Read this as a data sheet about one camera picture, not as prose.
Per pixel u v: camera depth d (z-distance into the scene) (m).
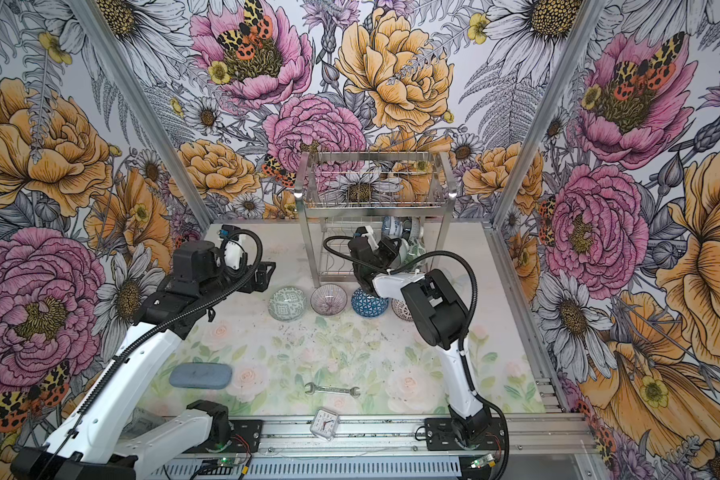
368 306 0.97
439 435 0.74
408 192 1.13
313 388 0.81
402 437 0.76
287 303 0.97
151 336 0.45
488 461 0.71
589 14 0.72
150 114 0.90
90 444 0.38
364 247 0.80
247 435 0.74
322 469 1.12
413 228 1.04
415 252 0.97
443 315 0.57
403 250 0.97
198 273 0.54
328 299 0.98
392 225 1.04
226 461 0.71
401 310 0.96
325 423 0.75
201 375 0.81
